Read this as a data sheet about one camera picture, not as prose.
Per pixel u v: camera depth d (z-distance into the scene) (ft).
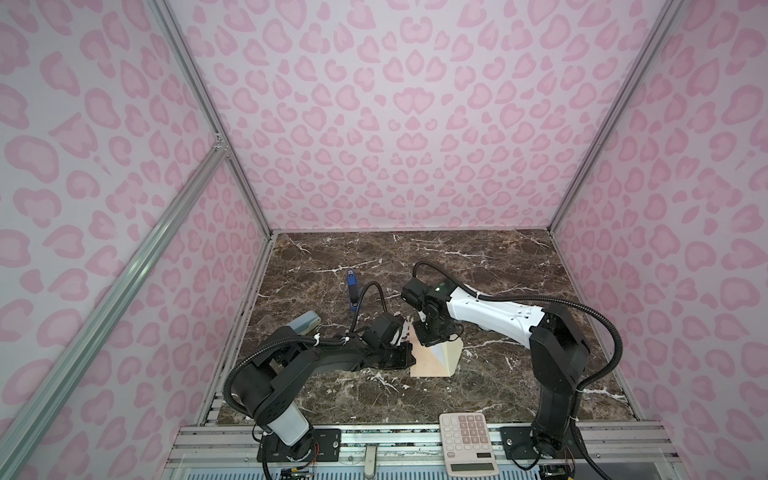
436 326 2.36
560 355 1.54
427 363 2.82
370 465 2.23
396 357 2.51
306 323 2.99
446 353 2.89
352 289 3.22
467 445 2.36
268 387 1.48
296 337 1.70
